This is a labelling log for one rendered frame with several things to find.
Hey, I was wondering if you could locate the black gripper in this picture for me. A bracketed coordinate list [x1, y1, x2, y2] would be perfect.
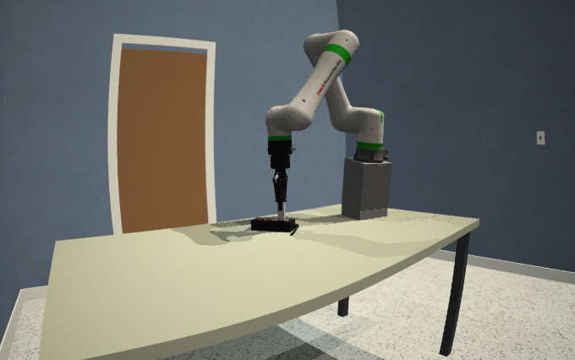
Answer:
[271, 155, 290, 219]

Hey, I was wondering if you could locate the black power strip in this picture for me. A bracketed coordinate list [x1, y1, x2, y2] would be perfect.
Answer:
[250, 217, 298, 236]

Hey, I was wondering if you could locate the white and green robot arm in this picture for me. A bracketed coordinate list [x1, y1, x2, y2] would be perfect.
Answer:
[266, 30, 389, 163]

